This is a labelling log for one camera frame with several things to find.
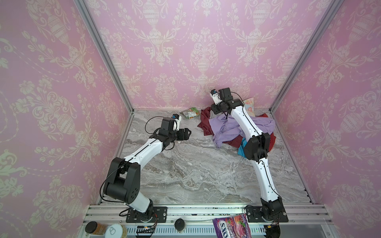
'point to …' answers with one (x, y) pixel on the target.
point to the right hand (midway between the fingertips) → (216, 105)
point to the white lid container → (114, 231)
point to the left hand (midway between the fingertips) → (186, 132)
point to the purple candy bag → (232, 226)
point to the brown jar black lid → (92, 227)
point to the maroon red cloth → (206, 126)
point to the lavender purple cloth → (223, 127)
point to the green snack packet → (190, 113)
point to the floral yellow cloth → (249, 105)
